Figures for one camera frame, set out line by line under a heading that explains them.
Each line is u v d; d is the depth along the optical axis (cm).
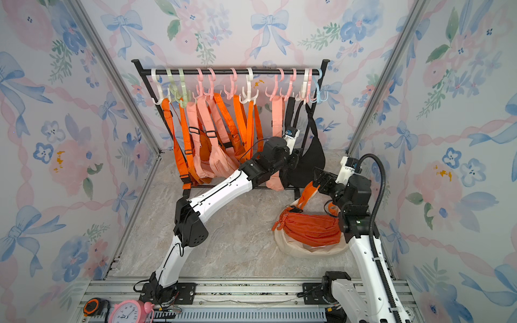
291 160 70
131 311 68
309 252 75
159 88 71
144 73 66
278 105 73
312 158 100
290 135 66
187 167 90
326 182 63
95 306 69
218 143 82
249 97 73
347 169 63
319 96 69
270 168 62
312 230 78
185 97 72
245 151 82
